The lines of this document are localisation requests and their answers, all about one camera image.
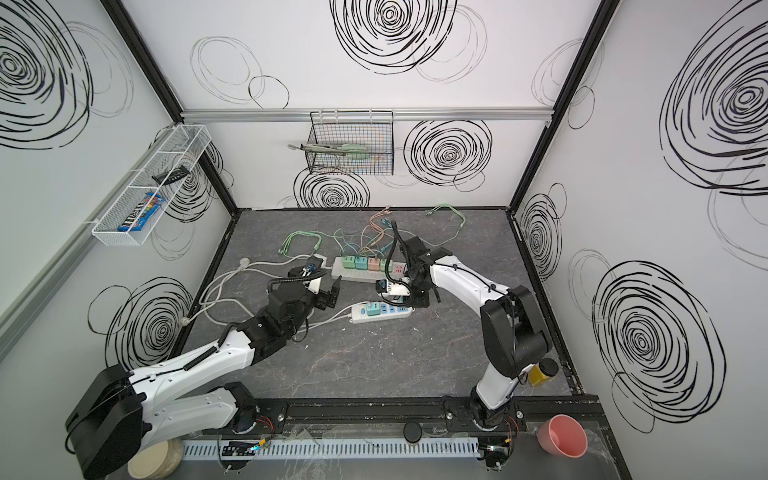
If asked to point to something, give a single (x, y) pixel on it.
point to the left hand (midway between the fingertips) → (327, 271)
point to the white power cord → (197, 313)
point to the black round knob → (412, 432)
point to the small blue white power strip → (359, 312)
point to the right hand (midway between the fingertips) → (409, 292)
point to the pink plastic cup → (562, 435)
